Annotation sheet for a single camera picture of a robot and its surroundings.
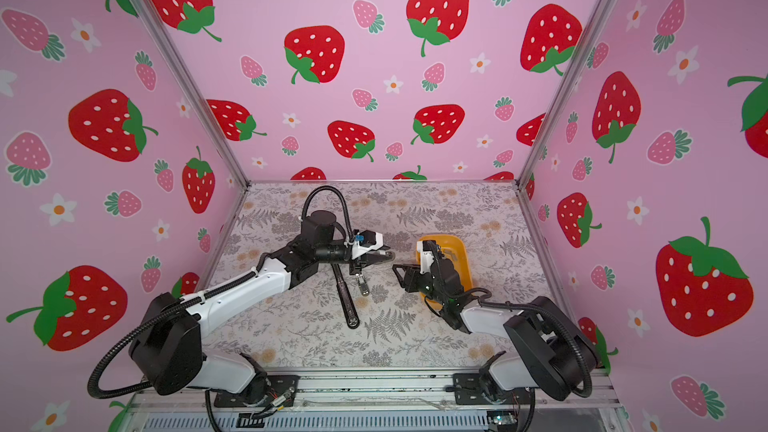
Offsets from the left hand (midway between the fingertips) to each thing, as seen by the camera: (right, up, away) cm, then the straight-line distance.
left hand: (388, 248), depth 75 cm
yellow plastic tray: (+22, -3, +21) cm, 30 cm away
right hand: (+2, -7, +10) cm, 12 cm away
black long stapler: (-10, -22, +9) cm, 26 cm away
